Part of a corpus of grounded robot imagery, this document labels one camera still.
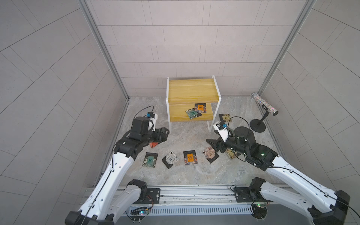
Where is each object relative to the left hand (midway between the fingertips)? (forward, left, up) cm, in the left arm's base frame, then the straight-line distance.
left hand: (165, 129), depth 74 cm
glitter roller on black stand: (+15, -63, -18) cm, 67 cm away
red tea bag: (0, +10, -19) cm, 22 cm away
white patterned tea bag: (-9, -2, -19) cm, 21 cm away
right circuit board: (-34, -48, -20) cm, 62 cm away
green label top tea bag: (-9, +10, -19) cm, 23 cm away
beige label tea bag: (+24, -41, -20) cm, 51 cm away
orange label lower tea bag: (+19, -20, -3) cm, 28 cm away
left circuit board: (-35, +11, -18) cm, 41 cm away
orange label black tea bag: (-8, -14, -20) cm, 25 cm away
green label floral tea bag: (+14, -15, -4) cm, 21 cm away
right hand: (-5, -24, +1) cm, 24 cm away
